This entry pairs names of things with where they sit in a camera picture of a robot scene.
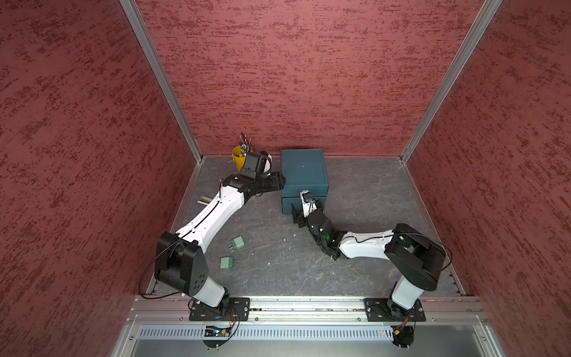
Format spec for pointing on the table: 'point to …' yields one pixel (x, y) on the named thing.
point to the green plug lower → (227, 262)
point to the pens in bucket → (245, 144)
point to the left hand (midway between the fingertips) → (278, 185)
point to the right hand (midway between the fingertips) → (301, 204)
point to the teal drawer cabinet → (302, 170)
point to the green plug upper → (236, 243)
